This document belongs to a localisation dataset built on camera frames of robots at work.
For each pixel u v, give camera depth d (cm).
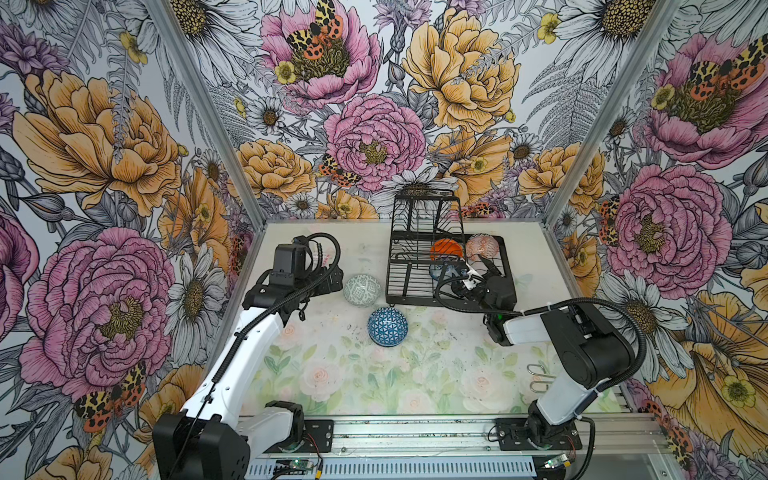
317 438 73
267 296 54
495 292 73
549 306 58
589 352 48
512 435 74
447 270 80
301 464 71
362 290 100
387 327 90
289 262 59
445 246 96
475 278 80
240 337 47
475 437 76
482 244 109
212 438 38
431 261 94
